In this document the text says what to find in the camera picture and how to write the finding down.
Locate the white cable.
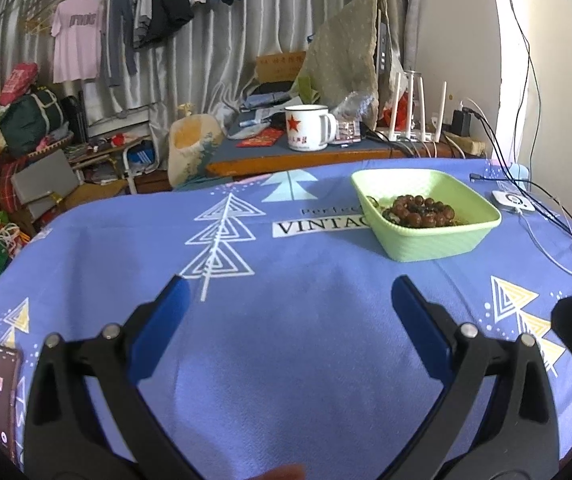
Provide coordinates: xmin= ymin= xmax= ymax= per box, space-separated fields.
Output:
xmin=517 ymin=210 xmax=572 ymax=279

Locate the grey laptop case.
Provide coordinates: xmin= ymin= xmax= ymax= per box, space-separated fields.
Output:
xmin=10 ymin=150 xmax=80 ymax=206

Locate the black hanging garment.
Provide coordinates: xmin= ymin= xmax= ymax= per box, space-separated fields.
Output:
xmin=136 ymin=0 xmax=194 ymax=49

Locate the white round charger device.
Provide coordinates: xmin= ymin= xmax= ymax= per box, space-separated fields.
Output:
xmin=491 ymin=190 xmax=536 ymax=214

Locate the red envelope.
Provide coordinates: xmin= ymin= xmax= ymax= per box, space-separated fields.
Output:
xmin=237 ymin=127 xmax=285 ymax=148

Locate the dark green duffel bag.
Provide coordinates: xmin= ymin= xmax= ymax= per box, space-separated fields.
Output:
xmin=0 ymin=87 xmax=65 ymax=158

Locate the green plastic tray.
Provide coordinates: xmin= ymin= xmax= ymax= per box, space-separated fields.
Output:
xmin=351 ymin=168 xmax=502 ymax=262

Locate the white enamel star mug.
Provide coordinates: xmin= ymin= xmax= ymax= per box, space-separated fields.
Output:
xmin=285 ymin=104 xmax=338 ymax=152

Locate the black smartphone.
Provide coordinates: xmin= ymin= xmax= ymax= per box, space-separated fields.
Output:
xmin=0 ymin=344 xmax=22 ymax=465

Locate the black cable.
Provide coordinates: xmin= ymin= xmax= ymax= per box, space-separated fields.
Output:
xmin=468 ymin=106 xmax=572 ymax=281

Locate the wooden desk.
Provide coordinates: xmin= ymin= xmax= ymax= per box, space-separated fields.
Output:
xmin=206 ymin=136 xmax=465 ymax=179

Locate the white wifi router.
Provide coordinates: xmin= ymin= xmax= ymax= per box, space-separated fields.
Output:
xmin=377 ymin=70 xmax=448 ymax=144

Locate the dotted beige cloth cover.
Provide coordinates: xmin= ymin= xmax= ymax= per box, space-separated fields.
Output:
xmin=290 ymin=0 xmax=391 ymax=127

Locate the clear plastic bag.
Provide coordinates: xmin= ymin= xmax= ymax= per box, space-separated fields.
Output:
xmin=332 ymin=91 xmax=378 ymax=126

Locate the pink t-shirt hanging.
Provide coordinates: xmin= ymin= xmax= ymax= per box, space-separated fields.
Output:
xmin=51 ymin=0 xmax=104 ymax=84

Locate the blue printed tablecloth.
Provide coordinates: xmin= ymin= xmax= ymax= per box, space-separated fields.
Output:
xmin=0 ymin=164 xmax=572 ymax=479

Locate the beige wave print bag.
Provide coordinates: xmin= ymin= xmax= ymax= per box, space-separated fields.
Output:
xmin=168 ymin=114 xmax=224 ymax=188

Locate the black power adapter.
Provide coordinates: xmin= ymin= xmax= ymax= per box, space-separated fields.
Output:
xmin=450 ymin=107 xmax=472 ymax=138

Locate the cardboard box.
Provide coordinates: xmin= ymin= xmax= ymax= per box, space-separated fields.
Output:
xmin=256 ymin=51 xmax=307 ymax=84

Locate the brown bead bracelet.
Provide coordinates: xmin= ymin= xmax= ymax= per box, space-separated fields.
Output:
xmin=381 ymin=193 xmax=459 ymax=229

